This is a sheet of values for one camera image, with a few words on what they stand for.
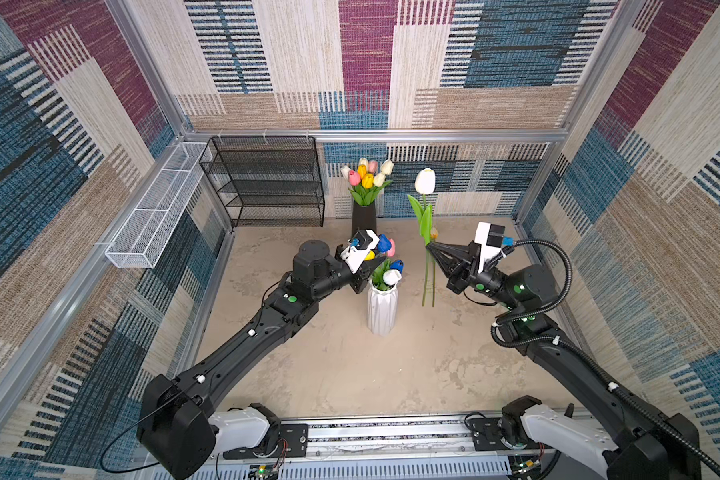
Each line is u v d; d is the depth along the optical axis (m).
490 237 0.52
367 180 0.89
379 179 0.89
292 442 0.73
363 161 0.92
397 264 0.71
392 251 0.72
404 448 0.73
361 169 0.91
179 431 0.38
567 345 0.50
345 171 0.89
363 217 1.02
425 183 0.52
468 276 0.56
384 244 0.68
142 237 0.91
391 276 0.67
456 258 0.57
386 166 0.90
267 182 1.11
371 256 0.65
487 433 0.74
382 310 0.80
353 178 0.89
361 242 0.58
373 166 0.94
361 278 0.63
